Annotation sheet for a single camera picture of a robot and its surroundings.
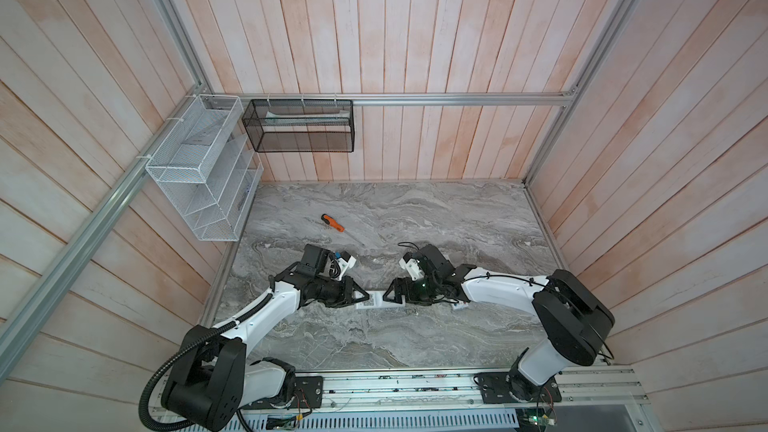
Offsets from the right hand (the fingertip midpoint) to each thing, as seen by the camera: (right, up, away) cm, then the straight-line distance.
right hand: (393, 298), depth 86 cm
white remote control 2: (+20, -3, +2) cm, 20 cm away
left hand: (-8, +1, -7) cm, 10 cm away
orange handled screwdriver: (-22, +22, +22) cm, 38 cm away
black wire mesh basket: (-32, +56, +19) cm, 67 cm away
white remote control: (-4, +1, -4) cm, 6 cm away
